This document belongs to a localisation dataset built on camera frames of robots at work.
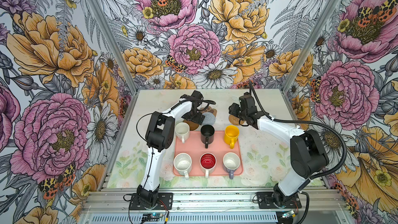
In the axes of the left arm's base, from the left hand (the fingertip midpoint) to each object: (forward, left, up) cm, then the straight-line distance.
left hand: (192, 122), depth 100 cm
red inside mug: (-25, -9, -2) cm, 26 cm away
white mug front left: (-25, +5, -1) cm, 25 cm away
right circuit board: (-48, -45, -3) cm, 66 cm away
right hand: (0, -24, +10) cm, 26 cm away
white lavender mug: (-25, -22, -2) cm, 33 cm away
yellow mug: (-8, -24, -1) cm, 25 cm away
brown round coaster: (-2, 0, -1) cm, 2 cm away
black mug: (-10, -9, +2) cm, 14 cm away
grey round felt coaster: (+5, -11, -2) cm, 12 cm away
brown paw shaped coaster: (+13, -12, -3) cm, 18 cm away
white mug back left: (-6, +6, +1) cm, 9 cm away
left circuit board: (-48, +17, -3) cm, 51 cm away
